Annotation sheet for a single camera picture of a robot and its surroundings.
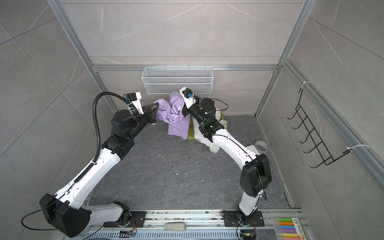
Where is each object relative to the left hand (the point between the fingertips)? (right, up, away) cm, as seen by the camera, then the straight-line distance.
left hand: (157, 100), depth 66 cm
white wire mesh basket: (-1, +20, +34) cm, 40 cm away
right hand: (+9, +4, +5) cm, 11 cm away
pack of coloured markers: (+63, -61, +4) cm, 88 cm away
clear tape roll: (+63, -26, +35) cm, 76 cm away
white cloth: (+21, -19, +32) cm, 43 cm away
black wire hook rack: (+71, -20, -3) cm, 73 cm away
